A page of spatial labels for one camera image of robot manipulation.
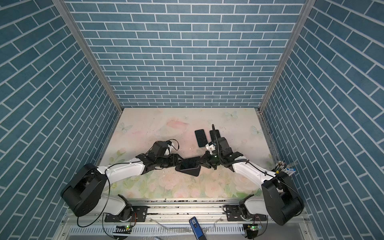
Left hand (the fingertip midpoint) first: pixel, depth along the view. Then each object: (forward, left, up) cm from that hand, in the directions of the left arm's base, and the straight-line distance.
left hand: (181, 161), depth 86 cm
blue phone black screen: (+19, -12, -5) cm, 23 cm away
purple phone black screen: (-3, -5, +4) cm, 7 cm away
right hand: (-2, -8, +6) cm, 10 cm away
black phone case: (-5, -8, -2) cm, 9 cm away
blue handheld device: (-32, -8, -3) cm, 34 cm away
